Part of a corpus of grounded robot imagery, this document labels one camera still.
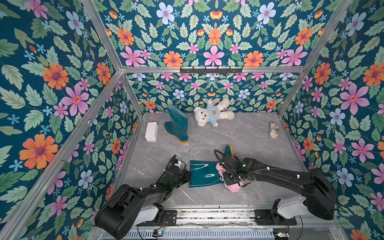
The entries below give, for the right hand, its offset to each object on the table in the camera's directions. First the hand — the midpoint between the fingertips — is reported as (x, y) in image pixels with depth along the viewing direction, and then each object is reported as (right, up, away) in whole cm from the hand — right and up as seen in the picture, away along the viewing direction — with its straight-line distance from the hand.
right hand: (228, 177), depth 82 cm
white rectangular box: (-51, +25, +23) cm, 61 cm away
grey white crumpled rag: (+36, +25, +23) cm, 50 cm away
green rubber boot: (-29, +29, +7) cm, 42 cm away
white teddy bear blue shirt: (-7, +39, +28) cm, 48 cm away
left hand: (-20, +1, +6) cm, 21 cm away
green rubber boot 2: (-13, +1, +7) cm, 15 cm away
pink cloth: (+2, -3, -5) cm, 6 cm away
